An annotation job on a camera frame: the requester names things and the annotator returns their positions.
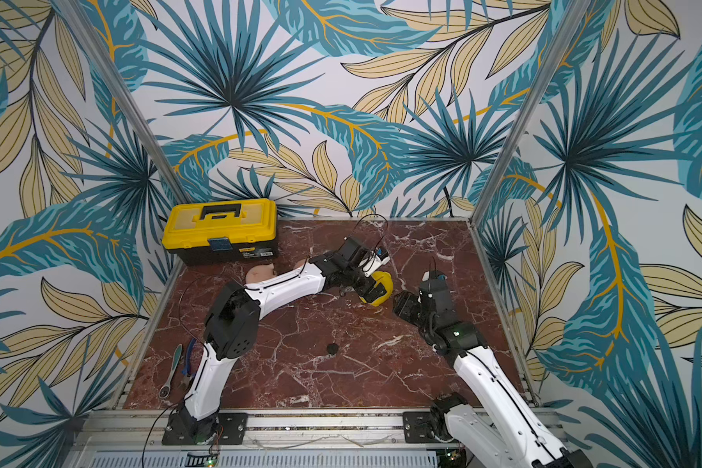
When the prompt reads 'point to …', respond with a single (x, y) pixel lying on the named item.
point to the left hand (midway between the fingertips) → (375, 284)
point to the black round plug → (332, 349)
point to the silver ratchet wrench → (165, 390)
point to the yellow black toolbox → (210, 231)
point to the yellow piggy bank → (384, 279)
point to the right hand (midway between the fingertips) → (402, 300)
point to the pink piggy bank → (259, 272)
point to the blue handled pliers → (188, 375)
